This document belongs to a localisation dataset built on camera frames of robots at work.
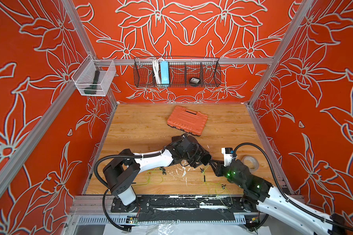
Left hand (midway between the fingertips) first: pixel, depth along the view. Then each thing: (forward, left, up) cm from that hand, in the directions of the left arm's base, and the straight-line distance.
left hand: (210, 156), depth 77 cm
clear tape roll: (+3, -28, -12) cm, 30 cm away
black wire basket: (+57, 0, +18) cm, 59 cm away
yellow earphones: (-8, +31, -12) cm, 35 cm away
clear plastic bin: (+38, +73, +22) cm, 85 cm away
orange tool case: (+30, +12, -6) cm, 33 cm away
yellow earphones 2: (-15, +3, -11) cm, 19 cm away
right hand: (-2, +1, -1) cm, 2 cm away
